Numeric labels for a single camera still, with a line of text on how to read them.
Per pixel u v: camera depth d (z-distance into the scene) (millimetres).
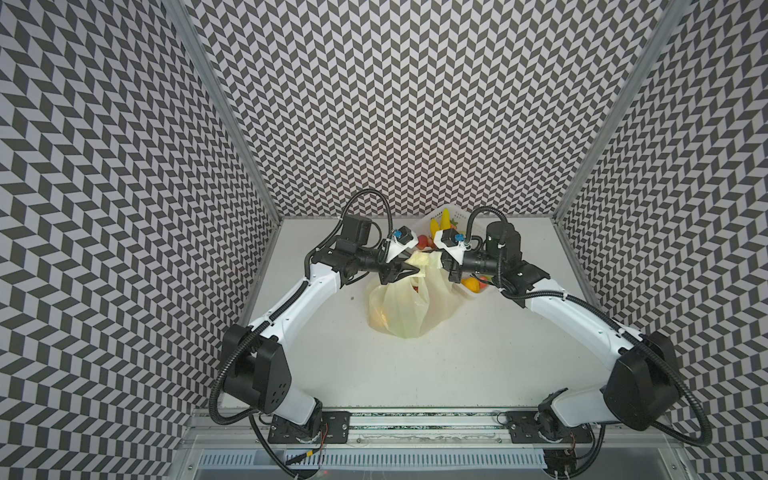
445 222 1050
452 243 608
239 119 937
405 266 735
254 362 424
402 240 650
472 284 906
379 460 692
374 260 679
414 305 725
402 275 703
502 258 587
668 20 684
